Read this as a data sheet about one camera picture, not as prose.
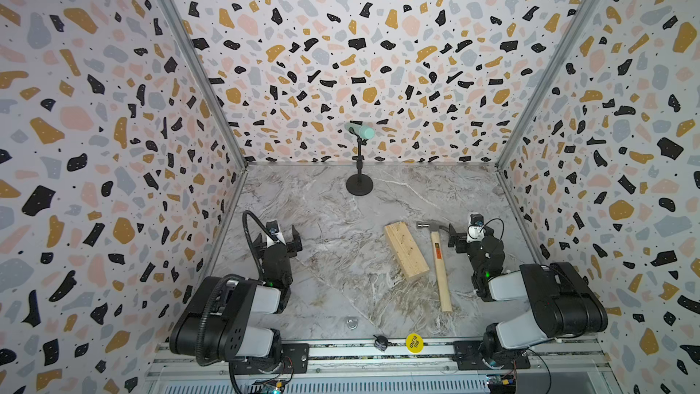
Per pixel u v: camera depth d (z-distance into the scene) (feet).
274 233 2.44
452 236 2.81
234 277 1.67
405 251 3.00
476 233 2.62
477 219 2.59
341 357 2.45
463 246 2.77
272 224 2.46
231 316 1.46
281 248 2.31
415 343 2.51
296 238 2.74
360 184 3.71
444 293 2.81
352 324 2.52
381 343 2.40
